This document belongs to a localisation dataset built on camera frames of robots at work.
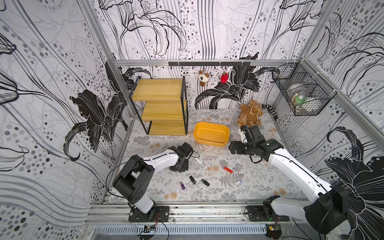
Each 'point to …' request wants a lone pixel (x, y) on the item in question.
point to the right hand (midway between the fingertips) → (237, 145)
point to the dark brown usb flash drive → (207, 184)
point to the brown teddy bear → (250, 114)
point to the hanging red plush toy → (224, 77)
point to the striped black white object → (271, 110)
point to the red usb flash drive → (228, 169)
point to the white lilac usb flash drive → (237, 183)
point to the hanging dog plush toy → (203, 78)
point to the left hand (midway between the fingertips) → (182, 170)
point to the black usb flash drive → (192, 180)
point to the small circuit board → (151, 229)
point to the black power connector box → (273, 231)
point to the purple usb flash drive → (182, 185)
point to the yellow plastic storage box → (211, 134)
